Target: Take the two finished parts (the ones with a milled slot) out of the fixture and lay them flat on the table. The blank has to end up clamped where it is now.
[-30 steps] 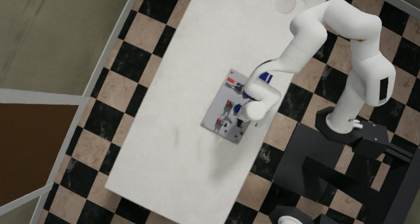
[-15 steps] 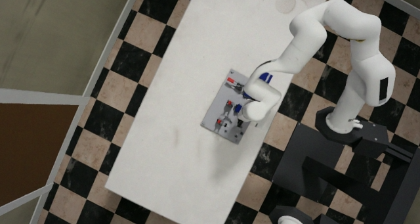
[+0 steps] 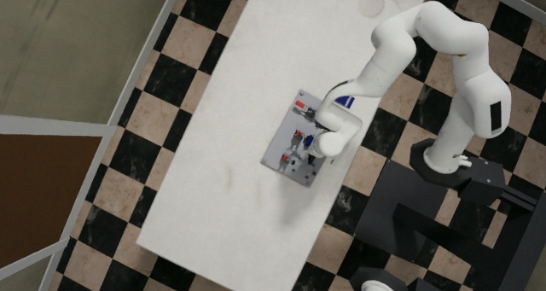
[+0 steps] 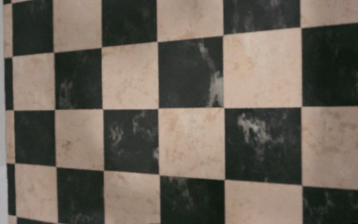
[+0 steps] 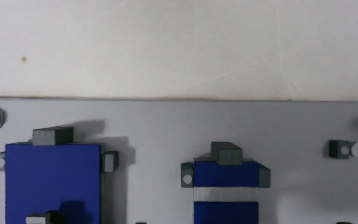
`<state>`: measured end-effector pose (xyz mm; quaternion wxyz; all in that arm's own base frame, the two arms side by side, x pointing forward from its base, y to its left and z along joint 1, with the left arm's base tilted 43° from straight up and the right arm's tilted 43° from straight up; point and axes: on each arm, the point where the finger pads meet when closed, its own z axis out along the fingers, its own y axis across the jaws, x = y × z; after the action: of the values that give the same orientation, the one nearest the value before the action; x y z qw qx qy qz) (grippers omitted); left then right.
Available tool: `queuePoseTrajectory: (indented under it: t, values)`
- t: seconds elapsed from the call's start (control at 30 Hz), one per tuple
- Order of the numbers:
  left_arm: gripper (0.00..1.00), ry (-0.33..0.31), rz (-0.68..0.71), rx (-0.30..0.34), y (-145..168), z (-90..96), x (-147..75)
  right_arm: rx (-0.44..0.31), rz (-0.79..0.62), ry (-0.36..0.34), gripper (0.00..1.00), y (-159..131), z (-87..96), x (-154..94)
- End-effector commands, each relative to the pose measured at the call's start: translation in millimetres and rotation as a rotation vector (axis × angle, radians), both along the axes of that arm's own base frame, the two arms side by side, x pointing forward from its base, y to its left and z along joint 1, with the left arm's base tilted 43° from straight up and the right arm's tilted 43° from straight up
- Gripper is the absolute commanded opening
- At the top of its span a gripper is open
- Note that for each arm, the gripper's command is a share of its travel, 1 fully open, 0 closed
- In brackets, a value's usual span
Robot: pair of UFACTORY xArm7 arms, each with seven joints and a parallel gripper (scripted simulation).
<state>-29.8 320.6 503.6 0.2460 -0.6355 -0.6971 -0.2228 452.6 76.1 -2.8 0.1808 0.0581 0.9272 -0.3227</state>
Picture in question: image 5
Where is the blue rectangular plate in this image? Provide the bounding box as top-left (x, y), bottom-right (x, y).
top-left (5, 142), bottom-right (105, 224)

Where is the blue block with white band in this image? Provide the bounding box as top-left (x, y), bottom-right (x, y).
top-left (193, 158), bottom-right (260, 224)

